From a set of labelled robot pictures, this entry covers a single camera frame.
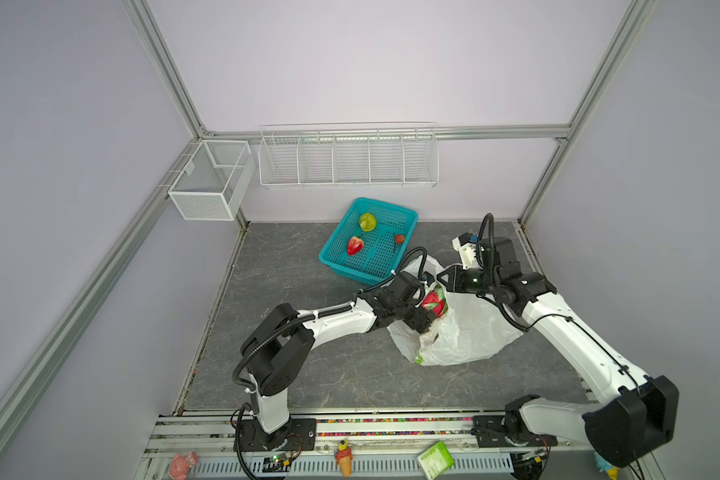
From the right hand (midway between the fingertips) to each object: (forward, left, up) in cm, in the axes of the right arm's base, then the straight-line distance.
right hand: (438, 278), depth 78 cm
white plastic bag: (-10, -9, -9) cm, 16 cm away
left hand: (-4, +2, -12) cm, 13 cm away
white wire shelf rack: (+41, +26, +11) cm, 50 cm away
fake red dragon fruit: (-3, 0, -8) cm, 8 cm away
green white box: (-38, +3, -19) cm, 43 cm away
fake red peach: (+26, +25, -17) cm, 40 cm away
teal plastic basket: (+31, +19, -21) cm, 43 cm away
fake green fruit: (+36, +20, -15) cm, 44 cm away
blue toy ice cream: (-40, -37, -19) cm, 58 cm away
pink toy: (-39, +63, -19) cm, 76 cm away
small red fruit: (+31, +8, -18) cm, 37 cm away
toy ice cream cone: (-38, +24, -18) cm, 49 cm away
